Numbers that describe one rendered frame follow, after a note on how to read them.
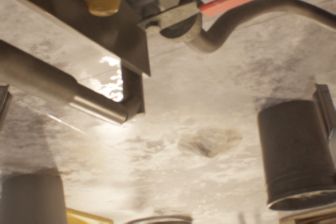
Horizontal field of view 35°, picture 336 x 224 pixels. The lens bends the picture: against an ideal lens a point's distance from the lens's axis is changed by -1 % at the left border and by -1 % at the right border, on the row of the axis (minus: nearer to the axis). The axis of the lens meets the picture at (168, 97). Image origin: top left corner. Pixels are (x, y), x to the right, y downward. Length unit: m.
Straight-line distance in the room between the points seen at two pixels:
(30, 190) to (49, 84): 2.16
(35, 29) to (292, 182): 1.07
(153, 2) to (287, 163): 1.51
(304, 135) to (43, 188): 1.26
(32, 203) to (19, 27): 1.30
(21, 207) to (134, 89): 2.04
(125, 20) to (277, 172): 1.49
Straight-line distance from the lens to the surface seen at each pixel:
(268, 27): 1.58
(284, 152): 2.05
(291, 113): 2.09
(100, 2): 0.50
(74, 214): 3.43
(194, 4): 0.56
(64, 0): 0.54
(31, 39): 1.51
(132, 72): 0.62
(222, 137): 2.33
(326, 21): 1.07
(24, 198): 2.62
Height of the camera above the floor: 0.78
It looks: 24 degrees down
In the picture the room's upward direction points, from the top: 173 degrees clockwise
